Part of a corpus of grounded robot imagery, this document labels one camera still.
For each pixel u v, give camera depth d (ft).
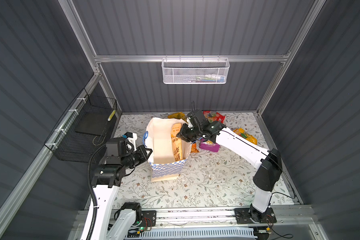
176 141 2.47
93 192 1.38
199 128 1.98
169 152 3.04
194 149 3.15
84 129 2.40
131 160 1.84
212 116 3.58
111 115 2.69
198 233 2.53
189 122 2.11
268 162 1.50
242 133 3.34
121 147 1.72
